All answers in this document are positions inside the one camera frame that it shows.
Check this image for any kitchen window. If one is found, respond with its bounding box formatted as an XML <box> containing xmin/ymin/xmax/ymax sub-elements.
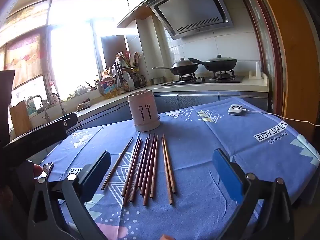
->
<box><xmin>0</xmin><ymin>0</ymin><xmax>118</xmax><ymax>130</ymax></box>

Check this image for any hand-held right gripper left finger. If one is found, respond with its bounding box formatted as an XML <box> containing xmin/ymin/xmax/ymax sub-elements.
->
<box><xmin>27</xmin><ymin>151</ymin><xmax>112</xmax><ymax>240</ymax></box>

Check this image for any yellow tape strip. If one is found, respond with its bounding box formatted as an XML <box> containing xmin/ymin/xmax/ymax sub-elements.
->
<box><xmin>197</xmin><ymin>111</ymin><xmax>213</xmax><ymax>122</ymax></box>

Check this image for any wooden door frame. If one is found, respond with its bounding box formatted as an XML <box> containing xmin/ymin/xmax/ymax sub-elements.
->
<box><xmin>237</xmin><ymin>0</ymin><xmax>320</xmax><ymax>120</ymax></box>

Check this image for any lidded black frying pan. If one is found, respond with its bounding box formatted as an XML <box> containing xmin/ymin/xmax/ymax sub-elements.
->
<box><xmin>188</xmin><ymin>54</ymin><xmax>237</xmax><ymax>72</ymax></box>

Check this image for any white plastic rack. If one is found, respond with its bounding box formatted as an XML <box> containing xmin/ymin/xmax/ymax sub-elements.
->
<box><xmin>249</xmin><ymin>61</ymin><xmax>269</xmax><ymax>80</ymax></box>

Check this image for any wooden cutting board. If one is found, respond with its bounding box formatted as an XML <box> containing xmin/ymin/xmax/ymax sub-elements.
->
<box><xmin>9</xmin><ymin>100</ymin><xmax>33</xmax><ymax>137</ymax></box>

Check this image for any set of wooden chopsticks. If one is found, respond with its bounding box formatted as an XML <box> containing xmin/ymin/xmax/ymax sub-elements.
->
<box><xmin>101</xmin><ymin>132</ymin><xmax>177</xmax><ymax>207</ymax></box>

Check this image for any cooking oil bottle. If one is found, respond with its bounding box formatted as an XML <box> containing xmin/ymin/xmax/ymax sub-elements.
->
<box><xmin>100</xmin><ymin>71</ymin><xmax>118</xmax><ymax>99</ymax></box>

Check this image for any black seasoning rack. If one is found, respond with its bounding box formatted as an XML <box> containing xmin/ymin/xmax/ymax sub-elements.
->
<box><xmin>114</xmin><ymin>52</ymin><xmax>147</xmax><ymax>92</ymax></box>

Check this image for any chrome kitchen faucet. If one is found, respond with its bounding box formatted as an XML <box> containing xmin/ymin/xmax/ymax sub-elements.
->
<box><xmin>27</xmin><ymin>95</ymin><xmax>50</xmax><ymax>120</ymax></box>
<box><xmin>46</xmin><ymin>93</ymin><xmax>66</xmax><ymax>117</ymax></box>

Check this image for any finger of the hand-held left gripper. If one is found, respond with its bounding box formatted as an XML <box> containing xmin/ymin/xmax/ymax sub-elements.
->
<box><xmin>44</xmin><ymin>112</ymin><xmax>78</xmax><ymax>131</ymax></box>

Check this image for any upper kitchen cabinet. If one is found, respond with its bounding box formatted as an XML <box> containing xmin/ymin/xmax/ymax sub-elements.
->
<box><xmin>116</xmin><ymin>0</ymin><xmax>160</xmax><ymax>28</ymax></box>

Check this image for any black gas stove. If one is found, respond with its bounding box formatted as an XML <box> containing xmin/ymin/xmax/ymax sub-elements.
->
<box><xmin>161</xmin><ymin>70</ymin><xmax>245</xmax><ymax>87</ymax></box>

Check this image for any white square device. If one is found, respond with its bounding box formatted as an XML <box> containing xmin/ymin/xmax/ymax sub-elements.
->
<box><xmin>227</xmin><ymin>104</ymin><xmax>248</xmax><ymax>116</ymax></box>

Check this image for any steel range hood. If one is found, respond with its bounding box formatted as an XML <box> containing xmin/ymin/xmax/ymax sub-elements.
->
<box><xmin>149</xmin><ymin>0</ymin><xmax>234</xmax><ymax>40</ymax></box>

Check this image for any white ceramic utensil holder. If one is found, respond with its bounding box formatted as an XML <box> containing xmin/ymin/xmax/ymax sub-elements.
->
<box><xmin>127</xmin><ymin>89</ymin><xmax>161</xmax><ymax>132</ymax></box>

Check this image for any lidded wok with steel handle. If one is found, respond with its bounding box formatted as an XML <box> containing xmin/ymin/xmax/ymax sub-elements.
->
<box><xmin>152</xmin><ymin>58</ymin><xmax>200</xmax><ymax>77</ymax></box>

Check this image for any patterned window covering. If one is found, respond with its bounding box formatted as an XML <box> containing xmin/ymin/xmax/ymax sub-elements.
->
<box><xmin>5</xmin><ymin>34</ymin><xmax>42</xmax><ymax>88</ymax></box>

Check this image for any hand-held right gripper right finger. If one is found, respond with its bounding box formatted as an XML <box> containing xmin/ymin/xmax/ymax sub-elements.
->
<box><xmin>212</xmin><ymin>148</ymin><xmax>295</xmax><ymax>240</ymax></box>

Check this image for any blue printed tablecloth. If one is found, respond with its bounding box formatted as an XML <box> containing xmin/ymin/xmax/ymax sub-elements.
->
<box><xmin>40</xmin><ymin>97</ymin><xmax>320</xmax><ymax>240</ymax></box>

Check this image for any person's left hand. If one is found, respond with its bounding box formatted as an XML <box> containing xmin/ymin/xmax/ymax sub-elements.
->
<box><xmin>32</xmin><ymin>164</ymin><xmax>43</xmax><ymax>178</ymax></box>

